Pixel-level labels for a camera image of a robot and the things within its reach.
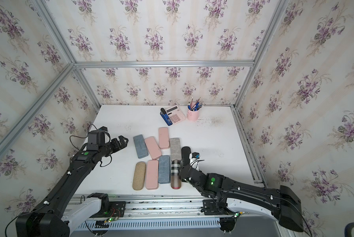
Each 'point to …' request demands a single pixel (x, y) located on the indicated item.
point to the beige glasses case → (139, 176)
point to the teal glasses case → (164, 169)
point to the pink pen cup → (193, 112)
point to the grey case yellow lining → (141, 146)
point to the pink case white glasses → (153, 147)
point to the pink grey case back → (163, 139)
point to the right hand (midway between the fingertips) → (182, 172)
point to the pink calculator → (175, 114)
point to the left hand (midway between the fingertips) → (123, 143)
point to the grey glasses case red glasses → (175, 149)
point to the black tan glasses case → (186, 151)
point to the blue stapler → (165, 117)
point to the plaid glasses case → (176, 174)
